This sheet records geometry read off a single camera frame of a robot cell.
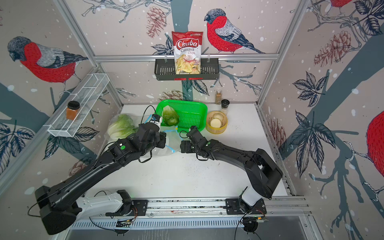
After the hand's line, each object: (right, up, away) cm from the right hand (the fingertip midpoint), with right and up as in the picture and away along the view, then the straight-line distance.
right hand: (185, 145), depth 86 cm
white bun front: (+20, +12, +15) cm, 28 cm away
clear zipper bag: (-6, +3, -6) cm, 9 cm away
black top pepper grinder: (+27, +26, +20) cm, 43 cm away
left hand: (-8, +10, -14) cm, 19 cm away
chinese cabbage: (-45, +15, +14) cm, 50 cm away
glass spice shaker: (+24, +33, +32) cm, 52 cm away
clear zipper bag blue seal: (-35, +15, +15) cm, 40 cm away
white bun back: (+23, +17, +20) cm, 35 cm away
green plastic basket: (+3, +20, +29) cm, 35 cm away
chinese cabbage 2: (-42, +8, +7) cm, 43 cm away
